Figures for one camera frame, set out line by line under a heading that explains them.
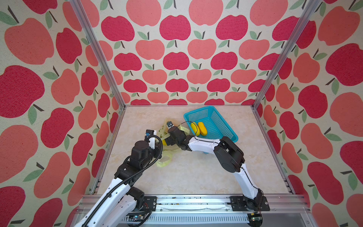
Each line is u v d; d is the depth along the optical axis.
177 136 0.77
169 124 0.85
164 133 0.79
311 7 0.69
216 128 1.05
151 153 0.63
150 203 0.75
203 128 1.02
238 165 0.57
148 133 0.64
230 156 0.54
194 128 1.04
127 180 0.50
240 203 0.73
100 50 0.87
